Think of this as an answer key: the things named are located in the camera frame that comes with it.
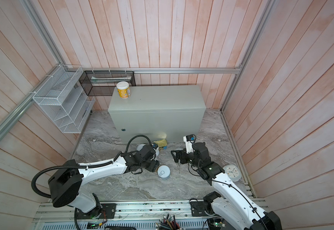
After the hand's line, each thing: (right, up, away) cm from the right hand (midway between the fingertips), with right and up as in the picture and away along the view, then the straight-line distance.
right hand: (177, 150), depth 80 cm
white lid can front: (-8, -13, +2) cm, 16 cm away
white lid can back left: (-24, 0, +13) cm, 27 cm away
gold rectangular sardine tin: (-10, +2, +15) cm, 18 cm away
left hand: (-14, -9, +5) cm, 18 cm away
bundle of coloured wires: (-6, -28, -20) cm, 34 cm away
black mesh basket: (-54, +46, +25) cm, 75 cm away
